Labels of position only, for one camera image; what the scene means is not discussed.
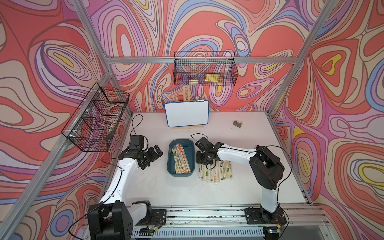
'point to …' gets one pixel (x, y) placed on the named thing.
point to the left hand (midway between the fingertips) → (157, 155)
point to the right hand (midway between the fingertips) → (198, 164)
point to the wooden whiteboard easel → (186, 97)
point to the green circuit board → (146, 232)
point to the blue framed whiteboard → (187, 113)
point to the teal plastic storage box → (189, 146)
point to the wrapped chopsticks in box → (182, 165)
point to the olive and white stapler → (237, 124)
